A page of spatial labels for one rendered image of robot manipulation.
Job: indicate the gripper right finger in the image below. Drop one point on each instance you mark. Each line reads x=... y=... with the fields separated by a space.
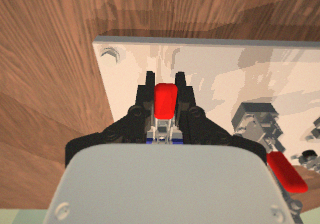
x=197 y=129

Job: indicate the toggle clamp with red handle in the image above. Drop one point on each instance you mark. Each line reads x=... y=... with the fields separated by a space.
x=311 y=156
x=256 y=121

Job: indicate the white fixture plate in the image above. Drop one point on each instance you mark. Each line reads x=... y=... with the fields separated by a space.
x=223 y=73

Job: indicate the small black block with bolt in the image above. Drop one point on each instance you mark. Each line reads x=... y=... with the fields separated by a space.
x=315 y=132

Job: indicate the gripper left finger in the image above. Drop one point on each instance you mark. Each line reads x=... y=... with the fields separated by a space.
x=127 y=130

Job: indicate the blue flat plate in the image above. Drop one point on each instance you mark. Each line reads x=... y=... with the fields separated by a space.
x=176 y=138

